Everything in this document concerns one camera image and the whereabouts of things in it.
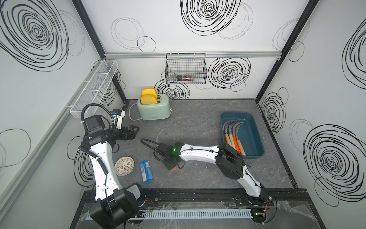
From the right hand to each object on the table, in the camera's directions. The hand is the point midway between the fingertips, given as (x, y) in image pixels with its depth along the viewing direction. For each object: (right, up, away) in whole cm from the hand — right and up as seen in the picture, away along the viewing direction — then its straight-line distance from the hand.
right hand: (169, 163), depth 86 cm
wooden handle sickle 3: (+45, +12, +7) cm, 47 cm away
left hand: (-20, +23, -13) cm, 33 cm away
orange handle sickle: (+38, +18, +15) cm, 44 cm away
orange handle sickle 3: (+4, -1, -6) cm, 7 cm away
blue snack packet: (-13, -3, -4) cm, 14 cm away
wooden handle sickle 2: (+40, +16, +9) cm, 45 cm away
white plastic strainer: (-27, -1, -2) cm, 27 cm away
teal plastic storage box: (+54, +16, +14) cm, 58 cm away
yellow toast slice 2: (-14, +40, +7) cm, 43 cm away
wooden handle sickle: (+37, +17, +8) cm, 42 cm away
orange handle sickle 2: (+44, +15, +10) cm, 47 cm away
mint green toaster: (-7, +32, +16) cm, 37 cm away
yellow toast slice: (-14, +45, +11) cm, 49 cm away
